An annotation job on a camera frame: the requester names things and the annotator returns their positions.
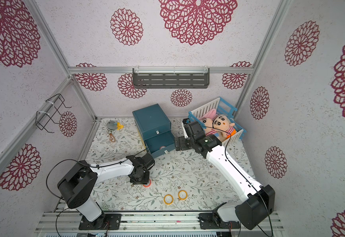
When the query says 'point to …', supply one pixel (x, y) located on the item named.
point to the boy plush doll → (221, 124)
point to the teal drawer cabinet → (155, 130)
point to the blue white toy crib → (222, 107)
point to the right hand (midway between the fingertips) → (187, 142)
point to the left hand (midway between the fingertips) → (144, 183)
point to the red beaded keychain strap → (111, 138)
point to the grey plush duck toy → (112, 125)
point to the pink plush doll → (206, 120)
